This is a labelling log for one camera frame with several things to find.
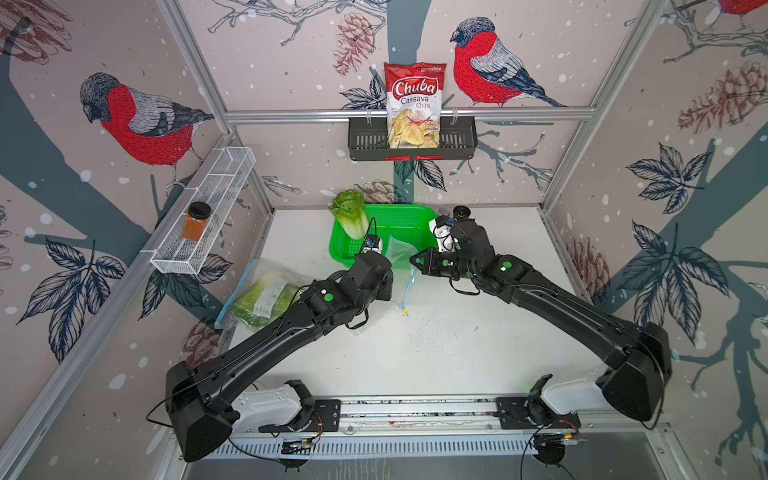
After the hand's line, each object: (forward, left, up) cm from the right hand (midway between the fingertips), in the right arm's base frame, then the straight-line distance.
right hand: (408, 259), depth 74 cm
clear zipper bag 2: (+5, +2, -7) cm, 9 cm away
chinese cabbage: (+27, +20, -8) cm, 35 cm away
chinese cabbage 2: (-5, +41, -14) cm, 44 cm away
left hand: (-2, +4, -1) cm, 5 cm away
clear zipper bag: (-9, +53, -20) cm, 57 cm away
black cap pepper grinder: (+31, -19, -14) cm, 38 cm away
